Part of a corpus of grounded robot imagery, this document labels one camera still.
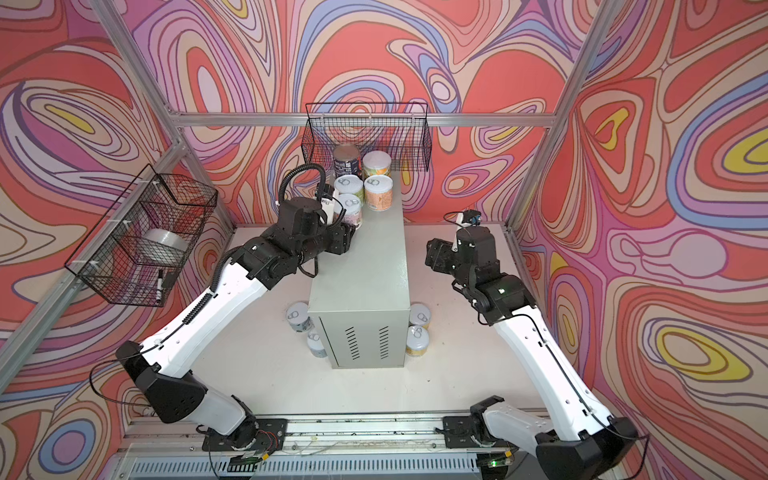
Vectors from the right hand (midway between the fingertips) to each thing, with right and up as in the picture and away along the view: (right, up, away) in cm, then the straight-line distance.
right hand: (441, 253), depth 72 cm
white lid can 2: (-34, -26, +12) cm, 45 cm away
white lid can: (-41, -19, +16) cm, 48 cm away
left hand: (-23, +7, -1) cm, 24 cm away
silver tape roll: (-68, +4, +1) cm, 68 cm away
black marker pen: (-69, -8, 0) cm, 70 cm away
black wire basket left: (-77, 0, +2) cm, 77 cm away
